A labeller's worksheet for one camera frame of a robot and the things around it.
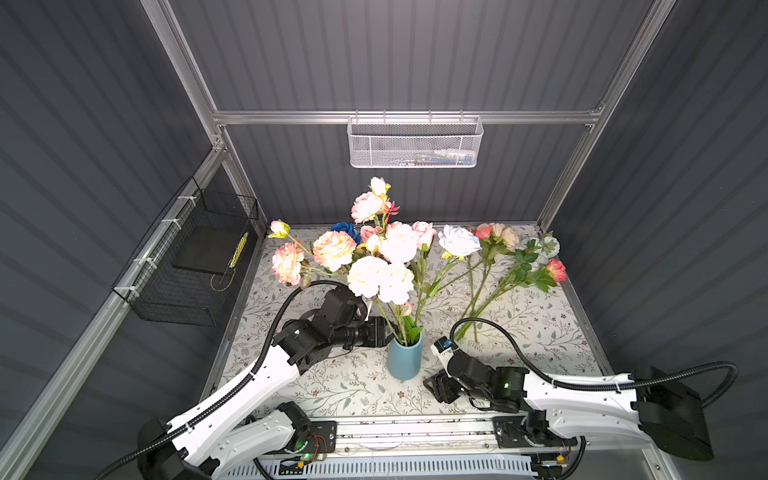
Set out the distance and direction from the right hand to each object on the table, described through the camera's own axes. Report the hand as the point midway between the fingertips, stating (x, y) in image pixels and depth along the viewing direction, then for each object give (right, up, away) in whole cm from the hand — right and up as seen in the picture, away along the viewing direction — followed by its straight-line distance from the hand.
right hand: (433, 382), depth 80 cm
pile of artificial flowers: (+34, +33, +28) cm, 54 cm away
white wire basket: (-2, +82, +43) cm, 93 cm away
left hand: (-10, +17, -10) cm, 22 cm away
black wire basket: (-63, +30, -8) cm, 70 cm away
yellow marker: (-51, +37, -3) cm, 63 cm away
